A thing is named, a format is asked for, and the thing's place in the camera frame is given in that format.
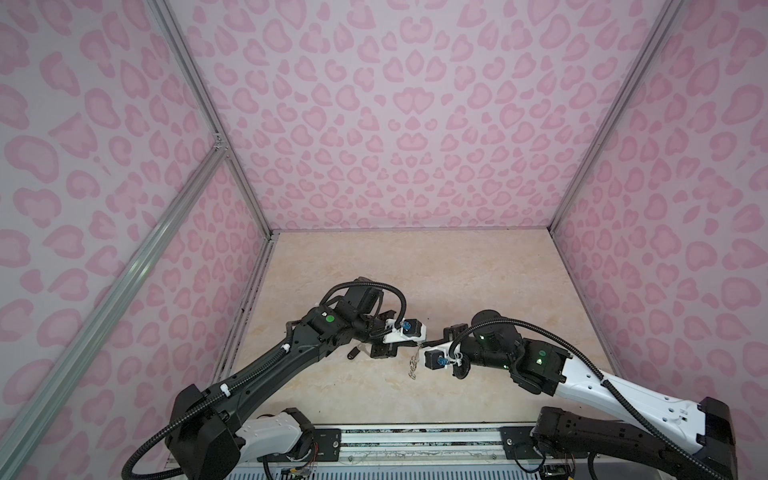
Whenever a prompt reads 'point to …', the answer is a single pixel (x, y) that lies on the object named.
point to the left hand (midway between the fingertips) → (414, 334)
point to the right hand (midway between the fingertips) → (428, 338)
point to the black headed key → (353, 353)
